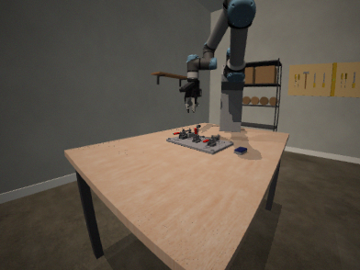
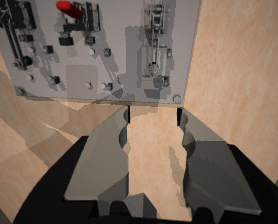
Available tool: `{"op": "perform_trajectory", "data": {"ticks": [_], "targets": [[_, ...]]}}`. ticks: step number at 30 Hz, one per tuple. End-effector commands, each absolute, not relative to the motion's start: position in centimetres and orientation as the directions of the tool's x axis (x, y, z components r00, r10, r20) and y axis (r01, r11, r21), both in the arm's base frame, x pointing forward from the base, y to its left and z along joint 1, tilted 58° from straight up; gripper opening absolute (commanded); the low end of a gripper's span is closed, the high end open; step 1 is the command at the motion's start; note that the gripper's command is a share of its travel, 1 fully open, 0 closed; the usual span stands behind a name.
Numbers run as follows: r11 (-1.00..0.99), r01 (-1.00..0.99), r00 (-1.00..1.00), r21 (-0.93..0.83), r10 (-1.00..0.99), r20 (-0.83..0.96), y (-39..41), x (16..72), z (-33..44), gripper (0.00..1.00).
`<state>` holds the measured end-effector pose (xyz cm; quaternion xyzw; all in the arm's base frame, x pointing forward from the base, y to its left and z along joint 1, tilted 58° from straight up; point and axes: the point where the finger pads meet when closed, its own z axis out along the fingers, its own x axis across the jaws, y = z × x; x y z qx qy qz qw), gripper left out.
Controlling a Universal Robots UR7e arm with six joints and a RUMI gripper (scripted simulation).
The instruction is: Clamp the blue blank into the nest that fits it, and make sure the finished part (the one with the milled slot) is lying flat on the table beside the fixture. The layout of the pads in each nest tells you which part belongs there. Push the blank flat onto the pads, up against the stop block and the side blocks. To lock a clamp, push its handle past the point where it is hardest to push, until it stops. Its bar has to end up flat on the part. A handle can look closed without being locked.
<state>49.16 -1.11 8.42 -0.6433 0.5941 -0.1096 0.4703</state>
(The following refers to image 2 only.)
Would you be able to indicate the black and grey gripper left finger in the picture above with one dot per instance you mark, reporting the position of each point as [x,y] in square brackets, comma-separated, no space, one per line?
[84,182]

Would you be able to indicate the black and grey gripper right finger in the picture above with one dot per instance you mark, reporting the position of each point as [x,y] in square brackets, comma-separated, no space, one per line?
[220,177]

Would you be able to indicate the toggle clamp with red handle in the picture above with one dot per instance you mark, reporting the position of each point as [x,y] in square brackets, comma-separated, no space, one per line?
[16,15]
[90,20]

